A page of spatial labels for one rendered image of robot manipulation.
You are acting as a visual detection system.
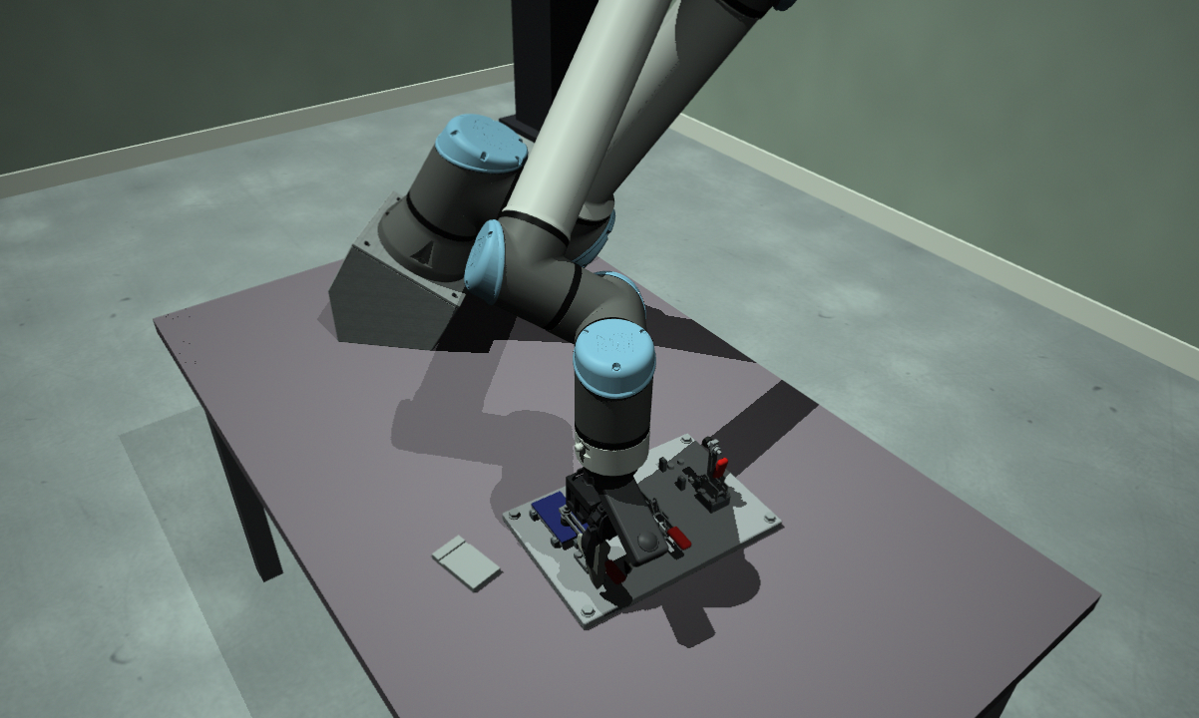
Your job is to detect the toggle clamp with red handle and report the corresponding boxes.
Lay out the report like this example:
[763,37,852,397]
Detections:
[640,490,691,550]

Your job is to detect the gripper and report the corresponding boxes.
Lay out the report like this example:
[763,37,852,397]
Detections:
[566,467,638,589]

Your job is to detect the blue flat blank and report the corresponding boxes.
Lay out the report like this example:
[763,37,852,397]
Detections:
[532,491,578,547]

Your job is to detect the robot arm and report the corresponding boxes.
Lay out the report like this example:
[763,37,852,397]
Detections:
[378,0,797,567]

